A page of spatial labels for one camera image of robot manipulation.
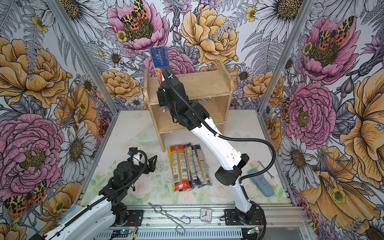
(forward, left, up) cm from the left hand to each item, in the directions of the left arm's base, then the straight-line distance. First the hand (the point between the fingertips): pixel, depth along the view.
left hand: (149, 159), depth 83 cm
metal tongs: (-31, -17, -10) cm, 37 cm away
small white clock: (-26, -30, -9) cm, 41 cm away
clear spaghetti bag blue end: (-4, -28, -8) cm, 30 cm away
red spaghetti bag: (-9, -17, -4) cm, 20 cm away
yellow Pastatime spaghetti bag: (+10, -9, -9) cm, 16 cm away
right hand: (+14, -13, +35) cm, 40 cm away
